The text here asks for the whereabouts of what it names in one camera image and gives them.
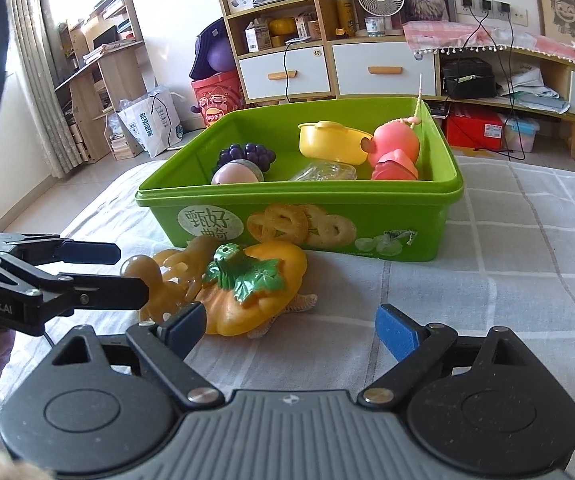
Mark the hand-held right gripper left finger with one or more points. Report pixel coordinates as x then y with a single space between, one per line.
182 327

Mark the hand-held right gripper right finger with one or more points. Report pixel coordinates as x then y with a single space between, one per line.
397 332

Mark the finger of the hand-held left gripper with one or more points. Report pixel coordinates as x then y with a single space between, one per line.
97 292
87 253

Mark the amber toy octopus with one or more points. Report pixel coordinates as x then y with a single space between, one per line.
167 280

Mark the yellow toy pumpkin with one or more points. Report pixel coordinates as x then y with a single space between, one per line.
277 285

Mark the green plastic box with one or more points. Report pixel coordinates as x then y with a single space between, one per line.
417 220

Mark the pink round toy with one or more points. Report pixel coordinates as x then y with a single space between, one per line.
235 174

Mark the clear plastic bottle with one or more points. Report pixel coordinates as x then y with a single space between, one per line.
322 172

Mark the purple toy grapes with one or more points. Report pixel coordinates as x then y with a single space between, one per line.
255 155

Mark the yellow toy pot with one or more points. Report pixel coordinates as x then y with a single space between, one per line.
327 145

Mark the stack of books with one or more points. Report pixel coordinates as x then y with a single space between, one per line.
122 147

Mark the grey checked bedsheet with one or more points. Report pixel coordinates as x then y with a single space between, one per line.
492 270

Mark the white paper bag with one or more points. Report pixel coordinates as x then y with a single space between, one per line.
147 122

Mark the beige curtain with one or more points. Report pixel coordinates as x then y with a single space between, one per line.
42 85

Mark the wooden desk with shelves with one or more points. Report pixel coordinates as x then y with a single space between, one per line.
117 70

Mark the red printed bucket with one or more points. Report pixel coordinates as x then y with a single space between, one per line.
217 97

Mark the red cardboard box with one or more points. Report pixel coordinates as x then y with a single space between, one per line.
472 130

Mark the black flat device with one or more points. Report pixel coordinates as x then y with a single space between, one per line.
437 109

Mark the clear plastic storage box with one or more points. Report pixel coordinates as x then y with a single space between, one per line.
520 135

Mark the purple cap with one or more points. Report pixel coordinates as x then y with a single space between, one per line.
217 52

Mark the black bag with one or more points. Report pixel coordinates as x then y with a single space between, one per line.
467 80

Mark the wooden shelf cabinet with drawers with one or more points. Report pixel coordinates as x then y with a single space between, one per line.
377 67

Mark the white barcode box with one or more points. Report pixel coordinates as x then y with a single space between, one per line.
256 37

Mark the pile of papers and cloths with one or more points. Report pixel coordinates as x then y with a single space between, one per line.
532 90

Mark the yellow round object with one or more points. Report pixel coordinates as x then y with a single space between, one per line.
282 26

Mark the pink tasselled cloth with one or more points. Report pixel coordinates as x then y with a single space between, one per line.
492 35

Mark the small printed cartons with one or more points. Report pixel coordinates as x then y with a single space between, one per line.
308 27

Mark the yellow can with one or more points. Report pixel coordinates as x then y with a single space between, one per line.
346 17

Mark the wall socket strip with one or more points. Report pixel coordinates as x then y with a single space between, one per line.
517 15

